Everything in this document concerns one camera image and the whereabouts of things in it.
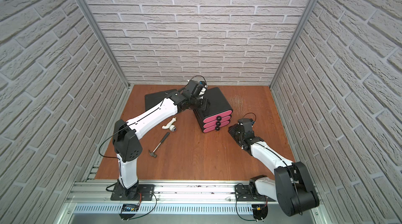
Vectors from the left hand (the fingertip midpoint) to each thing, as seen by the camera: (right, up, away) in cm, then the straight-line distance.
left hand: (203, 97), depth 86 cm
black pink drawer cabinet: (+7, -10, -3) cm, 13 cm away
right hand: (+16, -18, +4) cm, 25 cm away
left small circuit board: (-35, -54, -14) cm, 66 cm away
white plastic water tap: (-21, -17, +8) cm, 28 cm away
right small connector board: (+26, -52, -16) cm, 61 cm away
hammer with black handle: (-28, -31, -2) cm, 42 cm away
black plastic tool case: (-36, -1, +17) cm, 40 cm away
